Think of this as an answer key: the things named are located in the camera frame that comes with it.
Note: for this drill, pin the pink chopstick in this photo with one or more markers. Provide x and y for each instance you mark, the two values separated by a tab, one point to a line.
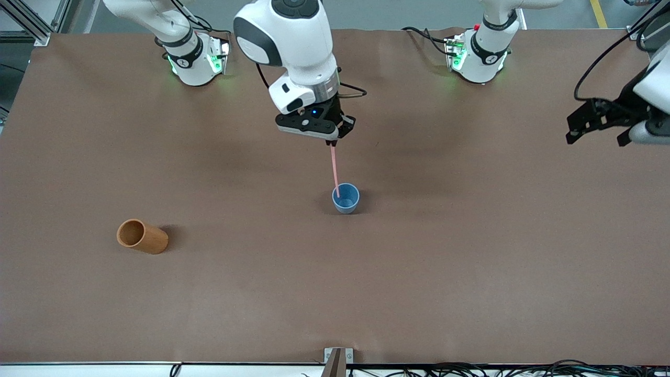
334	167

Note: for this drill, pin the brown wooden cup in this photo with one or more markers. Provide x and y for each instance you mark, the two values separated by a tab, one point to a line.
149	241

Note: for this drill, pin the brown table cover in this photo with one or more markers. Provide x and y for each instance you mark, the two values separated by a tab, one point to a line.
335	288

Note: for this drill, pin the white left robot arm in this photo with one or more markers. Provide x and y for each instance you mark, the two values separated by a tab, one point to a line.
487	50

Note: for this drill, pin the green lit base connector board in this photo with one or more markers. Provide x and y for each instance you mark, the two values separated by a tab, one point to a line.
220	55
454	52

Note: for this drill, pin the yellow floor tape line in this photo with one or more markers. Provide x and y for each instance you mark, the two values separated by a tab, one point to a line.
598	13

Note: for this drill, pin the grey metal bracket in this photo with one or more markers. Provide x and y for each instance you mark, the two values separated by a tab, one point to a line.
328	355

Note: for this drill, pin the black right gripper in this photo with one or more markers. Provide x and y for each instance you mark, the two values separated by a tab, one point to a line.
333	110

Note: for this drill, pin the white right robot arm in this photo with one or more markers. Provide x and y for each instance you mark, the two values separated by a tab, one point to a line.
293	42

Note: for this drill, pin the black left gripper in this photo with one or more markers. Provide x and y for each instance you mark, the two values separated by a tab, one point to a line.
624	107

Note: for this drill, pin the blue cup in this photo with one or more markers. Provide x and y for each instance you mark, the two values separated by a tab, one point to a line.
346	204

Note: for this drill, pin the aluminium frame profile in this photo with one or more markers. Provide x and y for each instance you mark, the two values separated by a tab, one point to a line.
36	29

